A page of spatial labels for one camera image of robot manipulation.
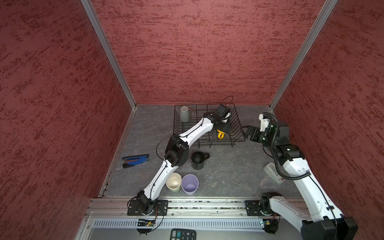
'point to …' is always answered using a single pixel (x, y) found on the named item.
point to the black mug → (197, 160)
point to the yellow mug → (220, 134)
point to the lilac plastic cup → (189, 183)
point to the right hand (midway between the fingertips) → (245, 132)
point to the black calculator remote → (177, 234)
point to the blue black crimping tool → (131, 161)
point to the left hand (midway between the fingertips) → (225, 129)
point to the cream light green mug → (174, 182)
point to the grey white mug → (185, 113)
